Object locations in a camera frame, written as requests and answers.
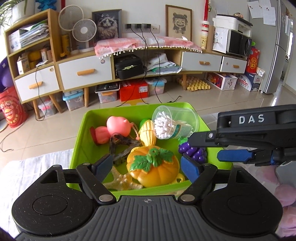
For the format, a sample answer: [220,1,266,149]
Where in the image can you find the purple toy grapes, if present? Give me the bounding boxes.
[178,138,207,164]

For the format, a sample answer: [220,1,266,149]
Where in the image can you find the yellow toy pot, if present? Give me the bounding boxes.
[170,173,185,184]

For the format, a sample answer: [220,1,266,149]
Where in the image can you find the beige starfish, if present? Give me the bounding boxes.
[103,166,143,191]

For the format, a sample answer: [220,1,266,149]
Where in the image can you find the clear cotton swab jar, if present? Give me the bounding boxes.
[152,105,200,140]

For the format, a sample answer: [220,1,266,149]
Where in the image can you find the pink toy pig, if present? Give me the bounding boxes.
[89,116,133,145]

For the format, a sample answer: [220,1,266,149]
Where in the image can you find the orange toy pumpkin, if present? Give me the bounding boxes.
[126,146,180,188]

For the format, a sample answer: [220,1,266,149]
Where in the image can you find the yellow toy corn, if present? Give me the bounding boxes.
[139,120,157,147]

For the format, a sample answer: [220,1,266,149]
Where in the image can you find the yellow egg tray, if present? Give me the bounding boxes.
[176,75,211,92]

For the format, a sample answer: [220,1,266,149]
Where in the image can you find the green plastic storage box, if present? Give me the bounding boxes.
[67,102,233,200]

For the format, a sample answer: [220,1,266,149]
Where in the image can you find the white toy box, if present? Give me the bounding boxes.
[206,72,237,91]

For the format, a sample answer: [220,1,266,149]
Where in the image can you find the grey checked tablecloth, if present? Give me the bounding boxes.
[1,149,295,237]

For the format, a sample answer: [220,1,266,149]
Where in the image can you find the blue-lid clear storage bin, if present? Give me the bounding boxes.
[62,89,84,111]

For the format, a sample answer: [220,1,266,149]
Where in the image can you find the red cardboard box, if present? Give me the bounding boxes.
[119,79,149,102]

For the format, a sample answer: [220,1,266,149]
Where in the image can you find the black microwave oven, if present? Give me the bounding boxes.
[226,30,252,57]

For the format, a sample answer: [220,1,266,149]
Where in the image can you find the red printed bucket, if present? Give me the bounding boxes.
[1,86,28,128]

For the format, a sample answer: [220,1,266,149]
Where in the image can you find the black case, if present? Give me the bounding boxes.
[114,54,144,80]

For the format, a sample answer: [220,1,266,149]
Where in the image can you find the silver refrigerator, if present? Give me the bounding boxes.
[247,1,290,94]

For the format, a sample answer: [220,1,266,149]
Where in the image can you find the wooden white TV cabinet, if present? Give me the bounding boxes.
[4,9,248,120]

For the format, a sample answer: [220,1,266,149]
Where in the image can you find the white printer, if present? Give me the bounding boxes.
[212,15,253,37]

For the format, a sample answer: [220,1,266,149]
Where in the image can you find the framed cartoon girl picture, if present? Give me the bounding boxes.
[166,4,193,41]

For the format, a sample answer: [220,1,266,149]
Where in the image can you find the pink lace cloth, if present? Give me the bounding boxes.
[94,36,202,58]

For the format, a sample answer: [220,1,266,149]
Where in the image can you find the white desk fan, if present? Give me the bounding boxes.
[72,19,97,53]

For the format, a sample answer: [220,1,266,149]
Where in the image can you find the framed cat picture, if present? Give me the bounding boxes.
[92,9,122,42]

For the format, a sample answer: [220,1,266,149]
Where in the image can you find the white rear fan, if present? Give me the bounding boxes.
[58,4,84,31]

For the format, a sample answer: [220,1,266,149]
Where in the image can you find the blue Stitch plush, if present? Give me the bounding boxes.
[35,0,57,11]

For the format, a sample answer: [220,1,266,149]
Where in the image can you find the potted green plant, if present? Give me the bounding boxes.
[1,0,36,27]

